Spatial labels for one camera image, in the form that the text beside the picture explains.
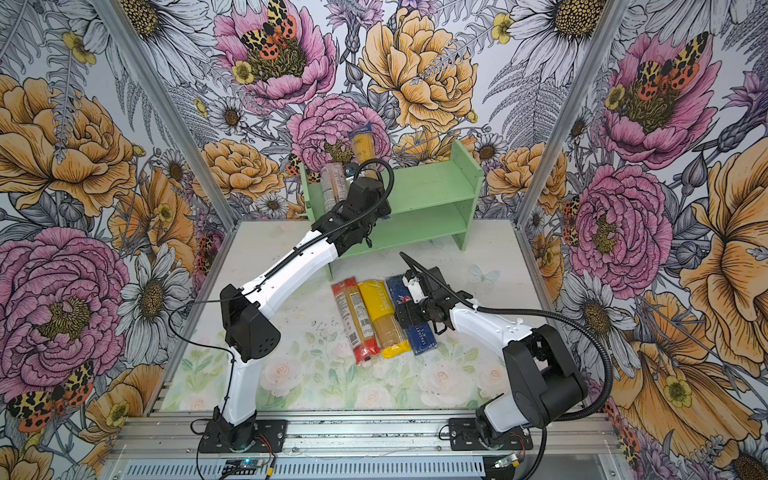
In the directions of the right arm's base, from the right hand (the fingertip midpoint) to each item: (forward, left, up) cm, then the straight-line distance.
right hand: (412, 318), depth 89 cm
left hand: (+22, +9, +27) cm, 36 cm away
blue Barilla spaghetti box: (-3, -2, -3) cm, 5 cm away
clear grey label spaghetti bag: (+30, +22, +25) cm, 45 cm away
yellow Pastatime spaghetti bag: (-3, +7, -3) cm, 8 cm away
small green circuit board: (-34, +42, -5) cm, 54 cm away
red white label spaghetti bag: (+2, +17, -2) cm, 17 cm away
